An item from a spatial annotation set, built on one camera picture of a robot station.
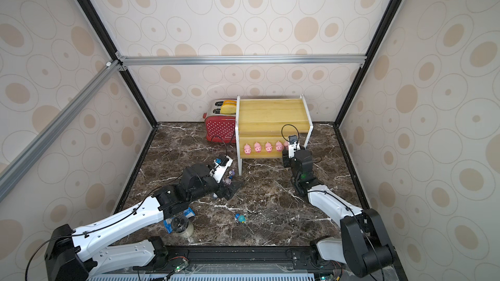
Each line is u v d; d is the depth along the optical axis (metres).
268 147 0.87
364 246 0.41
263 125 0.76
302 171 0.65
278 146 0.87
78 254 0.40
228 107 0.99
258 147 0.86
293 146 0.72
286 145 0.86
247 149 0.85
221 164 0.62
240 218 0.82
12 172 0.51
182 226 0.72
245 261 0.74
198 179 0.52
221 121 1.00
